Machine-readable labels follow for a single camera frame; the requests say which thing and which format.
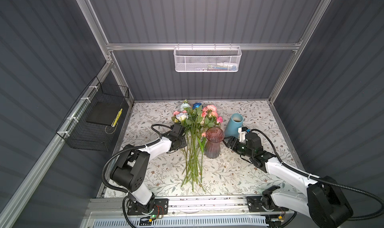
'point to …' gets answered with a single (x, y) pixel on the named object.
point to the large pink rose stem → (207, 111)
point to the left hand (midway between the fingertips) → (184, 144)
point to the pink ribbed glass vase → (214, 136)
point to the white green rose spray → (186, 108)
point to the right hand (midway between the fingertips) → (227, 141)
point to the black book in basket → (102, 112)
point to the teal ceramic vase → (235, 121)
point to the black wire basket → (92, 122)
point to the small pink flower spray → (219, 120)
